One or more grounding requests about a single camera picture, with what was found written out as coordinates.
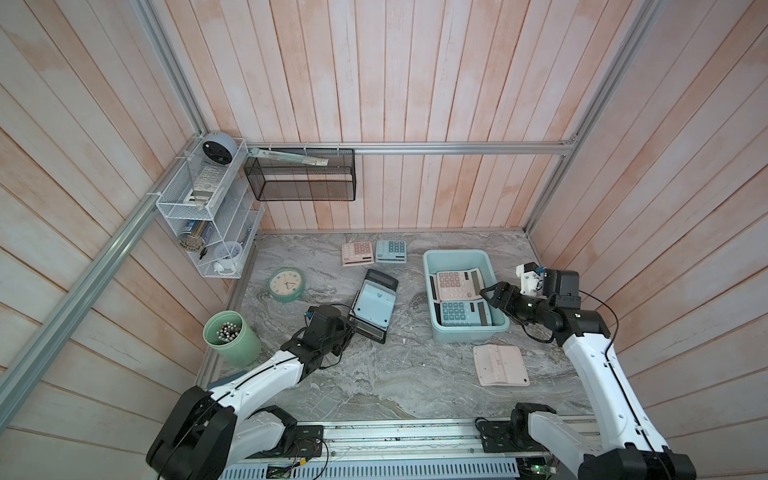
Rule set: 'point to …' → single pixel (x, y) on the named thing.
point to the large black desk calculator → (374, 330)
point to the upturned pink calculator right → (500, 365)
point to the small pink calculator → (357, 253)
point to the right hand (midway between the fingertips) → (488, 294)
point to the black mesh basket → (288, 180)
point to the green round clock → (286, 284)
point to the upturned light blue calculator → (375, 303)
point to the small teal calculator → (391, 251)
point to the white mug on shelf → (227, 255)
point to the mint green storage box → (440, 260)
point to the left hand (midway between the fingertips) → (358, 326)
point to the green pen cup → (231, 339)
